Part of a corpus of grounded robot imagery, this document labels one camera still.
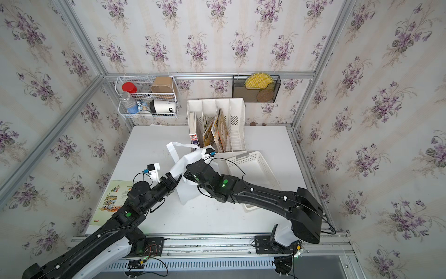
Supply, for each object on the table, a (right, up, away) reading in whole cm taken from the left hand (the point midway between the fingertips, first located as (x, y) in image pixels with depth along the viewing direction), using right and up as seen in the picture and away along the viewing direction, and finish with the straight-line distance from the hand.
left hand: (186, 176), depth 72 cm
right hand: (0, +4, 0) cm, 4 cm away
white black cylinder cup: (-20, +34, +19) cm, 43 cm away
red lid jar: (-35, +44, +20) cm, 60 cm away
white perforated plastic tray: (+32, 0, +25) cm, 41 cm away
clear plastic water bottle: (-34, +34, +18) cm, 51 cm away
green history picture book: (-40, -15, +14) cm, 45 cm away
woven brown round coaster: (+40, +41, +25) cm, 63 cm away
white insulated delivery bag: (-2, +9, +3) cm, 9 cm away
